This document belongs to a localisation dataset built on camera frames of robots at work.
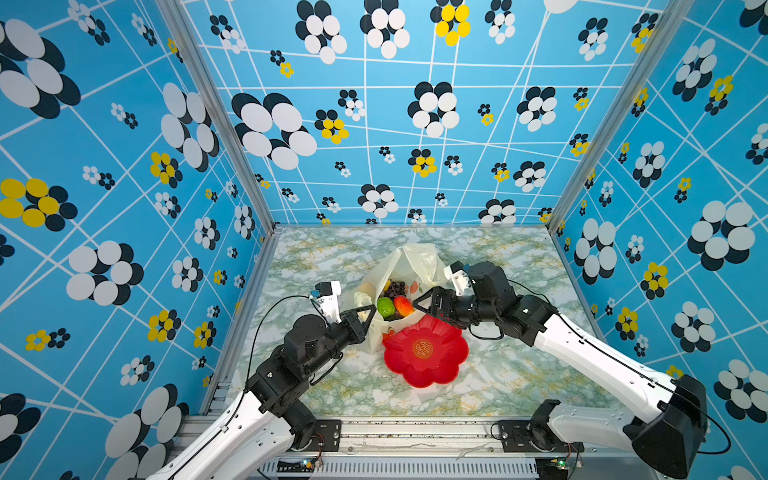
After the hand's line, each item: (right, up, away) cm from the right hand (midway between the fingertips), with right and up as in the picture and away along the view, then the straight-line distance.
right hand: (424, 309), depth 72 cm
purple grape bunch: (-6, +2, +25) cm, 26 cm away
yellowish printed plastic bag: (-4, +11, +3) cm, 13 cm away
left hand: (-11, +1, -6) cm, 12 cm away
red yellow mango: (-5, -2, +14) cm, 15 cm away
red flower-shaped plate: (+3, -16, +15) cm, 22 cm away
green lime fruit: (-10, -2, +16) cm, 19 cm away
